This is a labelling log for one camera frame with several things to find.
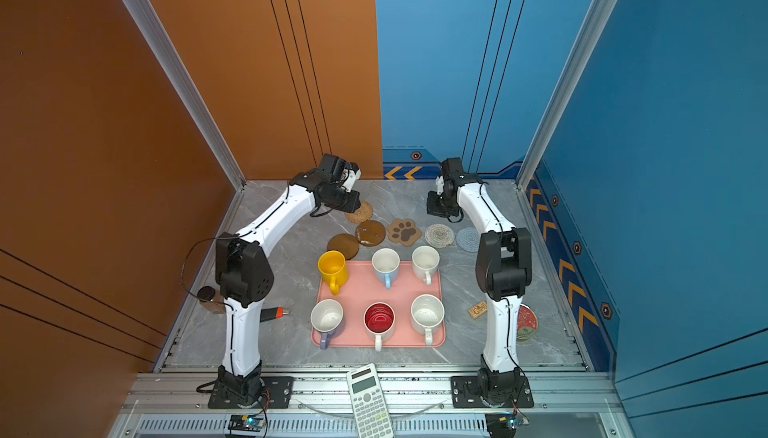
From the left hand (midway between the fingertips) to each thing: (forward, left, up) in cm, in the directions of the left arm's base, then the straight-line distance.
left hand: (359, 201), depth 94 cm
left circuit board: (-57, +24, -17) cm, 64 cm away
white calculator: (-53, -6, -14) cm, 55 cm away
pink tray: (-21, -1, -18) cm, 28 cm away
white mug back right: (-15, -21, -11) cm, 28 cm away
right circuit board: (-56, -38, -16) cm, 69 cm away
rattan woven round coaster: (+6, +1, -14) cm, 15 cm away
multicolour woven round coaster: (-4, -27, -14) cm, 30 cm away
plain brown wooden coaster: (-6, +6, -16) cm, 18 cm away
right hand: (0, -23, -5) cm, 23 cm away
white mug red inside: (-32, -7, -12) cm, 36 cm away
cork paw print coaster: (-1, -14, -15) cm, 21 cm away
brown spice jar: (-30, +39, -7) cm, 49 cm away
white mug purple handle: (-32, +8, -14) cm, 36 cm away
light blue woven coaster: (-4, -37, -14) cm, 40 cm away
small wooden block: (-29, -36, -14) cm, 49 cm away
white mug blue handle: (-16, -8, -12) cm, 22 cm away
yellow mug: (-17, +8, -13) cm, 23 cm away
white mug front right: (-31, -21, -14) cm, 40 cm away
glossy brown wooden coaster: (-3, -3, -14) cm, 14 cm away
